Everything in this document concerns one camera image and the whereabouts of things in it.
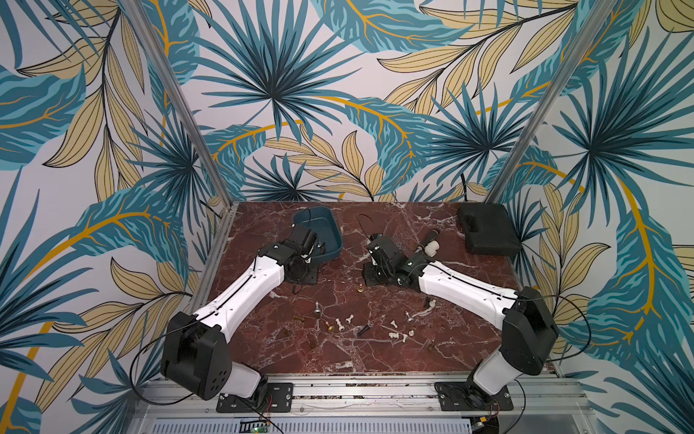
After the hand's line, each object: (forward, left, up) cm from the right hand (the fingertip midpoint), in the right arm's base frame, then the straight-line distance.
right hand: (365, 272), depth 85 cm
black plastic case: (+19, -48, -4) cm, 52 cm away
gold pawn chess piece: (0, +1, -12) cm, 12 cm away
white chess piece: (-13, +8, -11) cm, 19 cm away
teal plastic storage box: (+30, +15, -9) cm, 35 cm away
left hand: (-3, +18, +1) cm, 18 cm away
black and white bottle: (+17, -26, -10) cm, 33 cm away
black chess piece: (-14, +1, -12) cm, 19 cm away
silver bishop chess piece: (-8, +16, -10) cm, 21 cm away
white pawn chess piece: (-11, +6, -11) cm, 17 cm away
